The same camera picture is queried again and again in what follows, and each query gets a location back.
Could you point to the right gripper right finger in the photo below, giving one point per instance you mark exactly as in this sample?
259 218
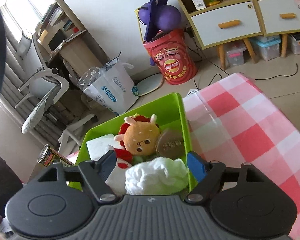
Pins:
207 174

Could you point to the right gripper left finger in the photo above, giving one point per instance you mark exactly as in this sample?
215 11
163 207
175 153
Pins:
94 175

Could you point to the white cloth gloves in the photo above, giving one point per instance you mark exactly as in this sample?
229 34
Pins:
160 176

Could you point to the plush hamburger toy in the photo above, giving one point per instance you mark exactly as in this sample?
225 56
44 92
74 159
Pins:
139 136

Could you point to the red santa plush doll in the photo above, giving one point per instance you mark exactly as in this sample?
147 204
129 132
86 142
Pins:
117 178

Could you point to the brown heart tag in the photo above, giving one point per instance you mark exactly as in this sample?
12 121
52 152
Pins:
170 144

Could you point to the green yellow tin can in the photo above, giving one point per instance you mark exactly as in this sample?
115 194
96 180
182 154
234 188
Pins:
49 156

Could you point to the red white checkered tablecloth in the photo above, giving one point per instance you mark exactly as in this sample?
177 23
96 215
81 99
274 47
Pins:
232 121

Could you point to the green plastic bin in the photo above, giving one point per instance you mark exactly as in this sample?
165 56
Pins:
171 115

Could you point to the white paper shopping bag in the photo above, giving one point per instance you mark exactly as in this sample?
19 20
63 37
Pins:
110 86

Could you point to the grey office chair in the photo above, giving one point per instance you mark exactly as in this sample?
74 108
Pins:
60 102

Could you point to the clear pink storage box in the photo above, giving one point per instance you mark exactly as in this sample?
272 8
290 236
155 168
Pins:
234 53

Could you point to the red chips bucket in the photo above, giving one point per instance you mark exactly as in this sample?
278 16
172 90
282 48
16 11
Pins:
169 53

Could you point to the wooden desk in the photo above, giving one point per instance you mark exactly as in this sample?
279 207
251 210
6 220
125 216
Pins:
63 37

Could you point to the clear blue storage box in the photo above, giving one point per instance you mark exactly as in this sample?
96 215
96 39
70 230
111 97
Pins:
267 48

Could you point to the wooden shelf cabinet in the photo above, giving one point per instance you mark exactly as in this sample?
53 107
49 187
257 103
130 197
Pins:
232 20

